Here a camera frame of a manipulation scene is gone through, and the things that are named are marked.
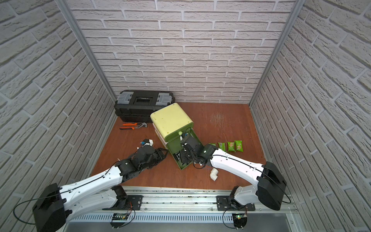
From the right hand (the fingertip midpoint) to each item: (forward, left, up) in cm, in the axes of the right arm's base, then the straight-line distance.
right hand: (183, 154), depth 79 cm
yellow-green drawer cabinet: (+15, +8, +10) cm, 19 cm away
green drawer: (+6, +6, -4) cm, 9 cm away
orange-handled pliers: (+29, +33, -9) cm, 45 cm away
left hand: (+2, +8, +1) cm, 8 cm away
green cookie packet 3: (+9, -37, -11) cm, 40 cm away
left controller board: (-27, +35, -14) cm, 46 cm away
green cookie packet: (+12, -21, -13) cm, 27 cm away
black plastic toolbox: (+34, +32, +7) cm, 47 cm away
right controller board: (-31, -27, -12) cm, 43 cm away
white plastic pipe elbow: (-9, -17, -10) cm, 22 cm away
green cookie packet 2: (+9, -32, -11) cm, 35 cm away
